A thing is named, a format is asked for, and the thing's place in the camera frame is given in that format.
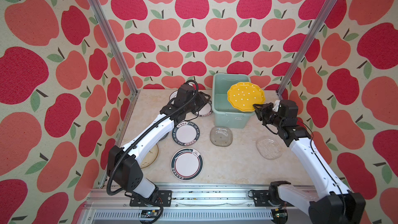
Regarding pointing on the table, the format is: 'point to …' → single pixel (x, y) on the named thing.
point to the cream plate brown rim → (150, 158)
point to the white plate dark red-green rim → (186, 164)
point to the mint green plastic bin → (225, 115)
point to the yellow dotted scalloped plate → (243, 96)
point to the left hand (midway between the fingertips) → (213, 99)
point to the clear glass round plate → (269, 148)
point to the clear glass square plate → (221, 136)
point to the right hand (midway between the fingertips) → (257, 103)
